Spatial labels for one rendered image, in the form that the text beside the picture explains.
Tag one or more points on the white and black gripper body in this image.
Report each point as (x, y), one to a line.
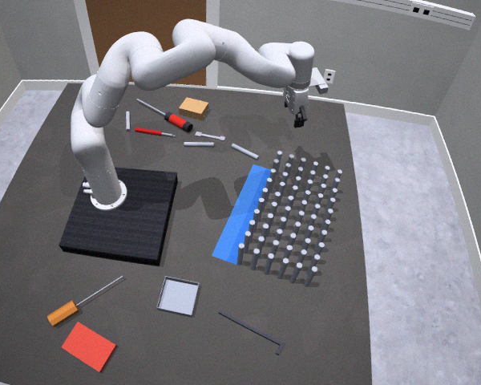
(296, 98)

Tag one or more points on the tan rectangular block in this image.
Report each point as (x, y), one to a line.
(193, 108)

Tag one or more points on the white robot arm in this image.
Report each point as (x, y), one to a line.
(196, 45)

